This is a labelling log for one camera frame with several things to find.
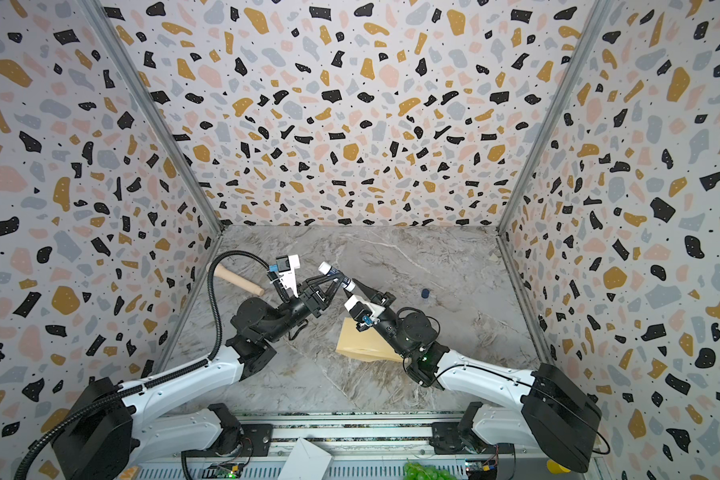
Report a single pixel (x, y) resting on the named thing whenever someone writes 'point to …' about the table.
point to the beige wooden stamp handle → (219, 271)
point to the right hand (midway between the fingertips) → (352, 278)
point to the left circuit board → (223, 471)
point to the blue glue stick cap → (425, 293)
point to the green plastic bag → (419, 471)
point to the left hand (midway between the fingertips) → (341, 274)
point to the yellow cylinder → (556, 468)
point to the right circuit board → (479, 470)
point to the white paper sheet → (306, 462)
